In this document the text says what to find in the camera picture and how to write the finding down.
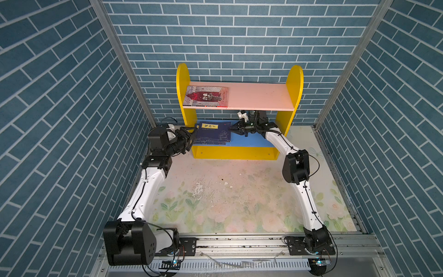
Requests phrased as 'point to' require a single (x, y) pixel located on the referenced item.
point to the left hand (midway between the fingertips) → (202, 132)
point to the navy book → (213, 133)
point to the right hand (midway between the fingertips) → (231, 129)
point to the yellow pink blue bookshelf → (231, 119)
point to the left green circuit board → (173, 265)
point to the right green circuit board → (318, 265)
